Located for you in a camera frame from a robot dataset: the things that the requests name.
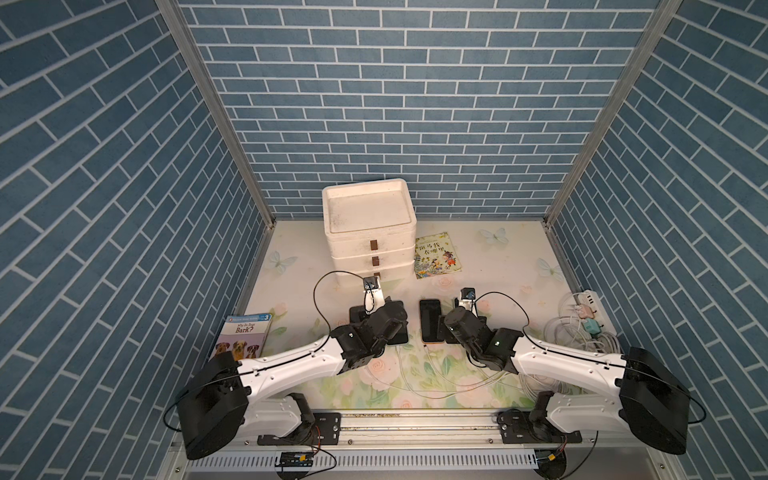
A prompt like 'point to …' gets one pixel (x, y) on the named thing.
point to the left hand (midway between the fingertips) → (397, 302)
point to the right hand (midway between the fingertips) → (451, 321)
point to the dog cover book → (244, 335)
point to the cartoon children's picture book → (434, 255)
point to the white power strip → (589, 297)
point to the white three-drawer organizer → (370, 229)
